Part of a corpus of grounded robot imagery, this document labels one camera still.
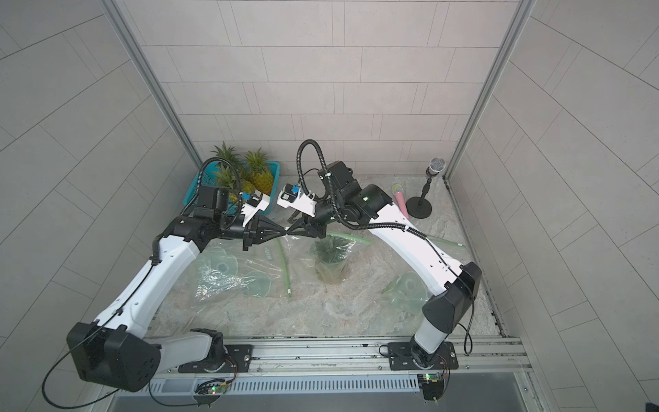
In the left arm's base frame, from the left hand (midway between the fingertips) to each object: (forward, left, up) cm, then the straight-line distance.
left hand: (285, 231), depth 67 cm
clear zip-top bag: (-1, -20, -2) cm, 20 cm away
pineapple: (+38, +29, -6) cm, 49 cm away
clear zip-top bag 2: (-8, -36, -25) cm, 45 cm away
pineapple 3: (-3, -12, -7) cm, 14 cm away
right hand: (0, -2, +3) cm, 4 cm away
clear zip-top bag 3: (-9, +15, +5) cm, 18 cm away
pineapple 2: (+26, +25, -6) cm, 36 cm away
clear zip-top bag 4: (0, +24, -24) cm, 34 cm away
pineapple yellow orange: (+35, +17, -13) cm, 42 cm away
